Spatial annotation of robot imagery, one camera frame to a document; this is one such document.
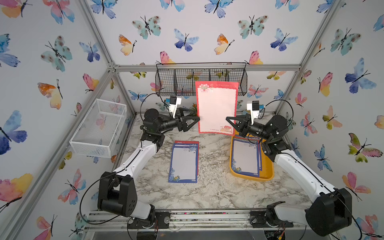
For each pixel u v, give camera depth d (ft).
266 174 2.86
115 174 1.44
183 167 3.03
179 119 2.04
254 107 1.88
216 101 1.94
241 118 2.03
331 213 1.29
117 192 1.40
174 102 2.01
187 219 2.48
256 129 1.97
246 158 3.06
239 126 2.06
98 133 2.83
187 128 2.05
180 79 3.22
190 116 2.36
